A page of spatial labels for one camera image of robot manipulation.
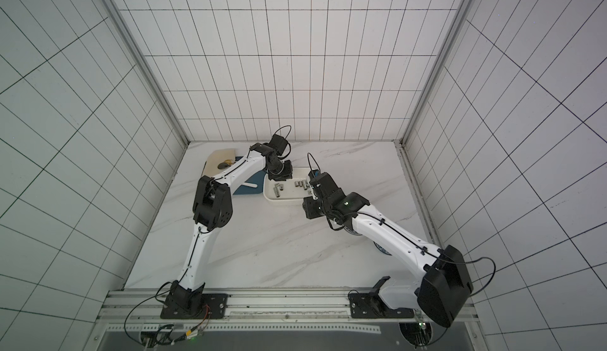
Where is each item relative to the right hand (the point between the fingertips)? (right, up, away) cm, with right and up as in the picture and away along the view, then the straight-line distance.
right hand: (301, 205), depth 80 cm
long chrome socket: (-11, +2, +21) cm, 24 cm away
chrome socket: (-2, +5, +22) cm, 23 cm away
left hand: (-6, +7, +19) cm, 21 cm away
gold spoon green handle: (-35, +15, +30) cm, 49 cm away
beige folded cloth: (-44, +17, +34) cm, 57 cm away
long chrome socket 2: (+2, +4, +21) cm, 22 cm away
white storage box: (-6, +2, +20) cm, 21 cm away
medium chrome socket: (-1, +5, +23) cm, 24 cm away
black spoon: (-38, +13, +30) cm, 51 cm away
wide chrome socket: (-9, +4, +21) cm, 23 cm away
